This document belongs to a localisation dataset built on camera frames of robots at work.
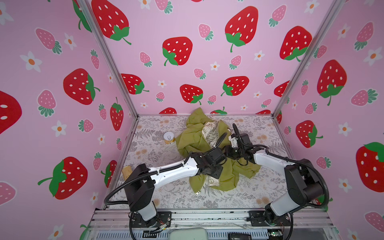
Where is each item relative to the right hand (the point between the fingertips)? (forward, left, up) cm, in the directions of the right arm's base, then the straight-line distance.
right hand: (220, 151), depth 90 cm
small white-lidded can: (+9, +36, -2) cm, 37 cm away
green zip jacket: (+10, +14, +1) cm, 17 cm away
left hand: (-14, +1, +2) cm, 14 cm away
